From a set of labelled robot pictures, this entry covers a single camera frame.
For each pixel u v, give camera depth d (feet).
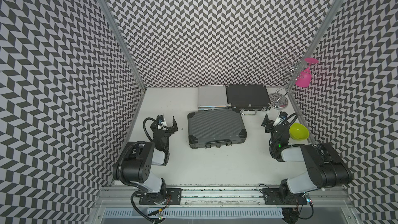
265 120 2.71
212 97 3.53
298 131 3.12
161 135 2.27
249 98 3.42
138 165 1.45
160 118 2.47
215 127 2.79
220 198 2.42
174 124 2.75
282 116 2.47
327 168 1.44
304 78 2.99
